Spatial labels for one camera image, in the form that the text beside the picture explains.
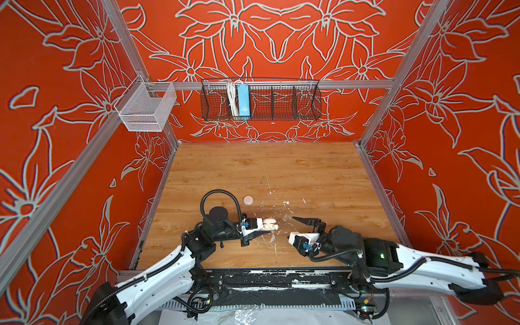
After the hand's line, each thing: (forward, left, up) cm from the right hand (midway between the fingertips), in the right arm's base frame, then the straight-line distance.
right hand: (290, 222), depth 64 cm
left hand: (+1, +8, -5) cm, 9 cm away
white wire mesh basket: (+45, +65, +11) cm, 79 cm away
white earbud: (+20, -3, -23) cm, 30 cm away
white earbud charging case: (0, +7, -3) cm, 7 cm away
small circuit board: (-21, -27, -24) cm, 42 cm away
